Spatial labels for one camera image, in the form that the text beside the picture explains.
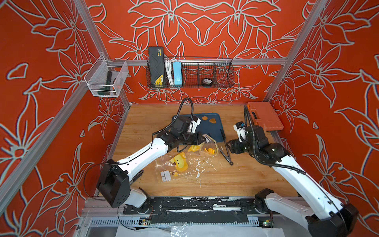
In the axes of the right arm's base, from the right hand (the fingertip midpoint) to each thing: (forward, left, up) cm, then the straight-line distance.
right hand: (229, 142), depth 76 cm
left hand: (+1, +12, +2) cm, 12 cm away
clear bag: (+1, +9, -7) cm, 12 cm away
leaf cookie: (+31, +10, -17) cm, 37 cm away
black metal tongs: (-1, -2, -18) cm, 18 cm away
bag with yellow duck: (-7, +29, -17) cm, 34 cm away
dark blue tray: (+25, +6, -17) cm, 31 cm away
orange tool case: (+34, -34, -15) cm, 50 cm away
